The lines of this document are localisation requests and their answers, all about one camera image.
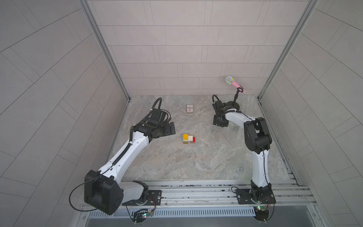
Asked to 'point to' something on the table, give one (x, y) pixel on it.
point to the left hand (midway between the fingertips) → (170, 128)
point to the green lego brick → (185, 142)
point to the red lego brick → (194, 140)
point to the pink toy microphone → (229, 80)
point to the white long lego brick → (190, 138)
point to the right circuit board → (261, 212)
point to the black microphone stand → (234, 104)
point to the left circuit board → (140, 215)
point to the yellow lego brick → (185, 136)
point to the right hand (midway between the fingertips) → (218, 121)
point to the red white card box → (189, 109)
